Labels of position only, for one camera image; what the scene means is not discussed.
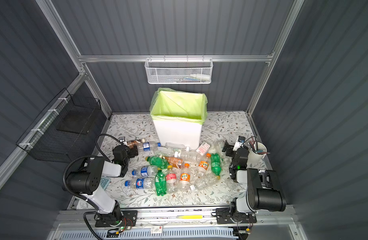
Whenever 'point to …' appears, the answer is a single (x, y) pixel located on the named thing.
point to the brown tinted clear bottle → (131, 143)
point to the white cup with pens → (256, 153)
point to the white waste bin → (177, 133)
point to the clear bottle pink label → (171, 186)
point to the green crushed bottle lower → (160, 184)
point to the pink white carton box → (203, 148)
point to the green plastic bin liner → (167, 104)
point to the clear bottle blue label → (147, 146)
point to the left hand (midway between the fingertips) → (126, 146)
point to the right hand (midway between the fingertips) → (236, 143)
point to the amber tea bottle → (175, 162)
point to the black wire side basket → (55, 134)
